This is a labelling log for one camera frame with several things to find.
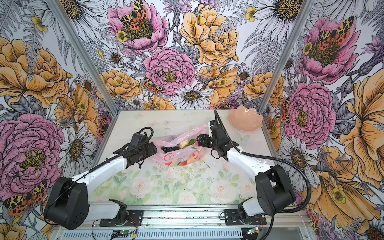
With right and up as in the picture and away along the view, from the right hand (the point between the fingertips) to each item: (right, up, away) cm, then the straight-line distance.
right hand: (202, 142), depth 87 cm
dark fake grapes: (-21, -5, +9) cm, 23 cm away
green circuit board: (-38, -40, -17) cm, 58 cm away
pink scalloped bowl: (+33, +15, +25) cm, 44 cm away
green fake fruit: (-6, 0, +12) cm, 13 cm away
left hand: (-30, -7, +2) cm, 31 cm away
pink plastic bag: (-9, -8, -1) cm, 12 cm away
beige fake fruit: (-11, -2, +9) cm, 15 cm away
